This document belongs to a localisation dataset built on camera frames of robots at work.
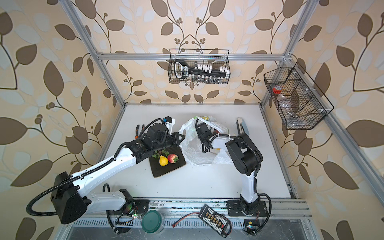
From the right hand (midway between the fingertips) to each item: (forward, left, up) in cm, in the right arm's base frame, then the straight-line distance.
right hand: (206, 134), depth 100 cm
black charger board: (-49, -1, -1) cm, 49 cm away
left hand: (-15, +12, +21) cm, 28 cm away
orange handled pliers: (+1, +48, -2) cm, 48 cm away
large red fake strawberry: (-18, +21, +2) cm, 28 cm away
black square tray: (-24, +30, -1) cm, 38 cm away
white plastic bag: (-13, +10, +4) cm, 17 cm away
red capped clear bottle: (+12, -42, +27) cm, 51 cm away
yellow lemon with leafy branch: (-19, +27, +2) cm, 33 cm away
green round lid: (-49, +27, +8) cm, 57 cm away
